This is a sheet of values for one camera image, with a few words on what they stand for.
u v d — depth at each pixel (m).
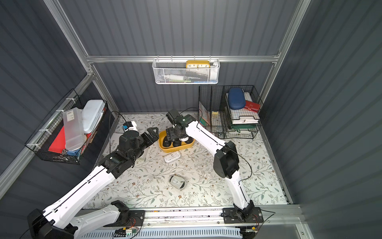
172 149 0.94
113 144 0.98
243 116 0.91
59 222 0.38
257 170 0.89
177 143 0.99
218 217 0.76
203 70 0.89
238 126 0.94
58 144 0.67
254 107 0.94
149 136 0.67
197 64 0.87
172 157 0.94
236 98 0.96
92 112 0.75
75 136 0.66
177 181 0.82
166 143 1.00
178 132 0.75
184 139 0.99
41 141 0.61
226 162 0.54
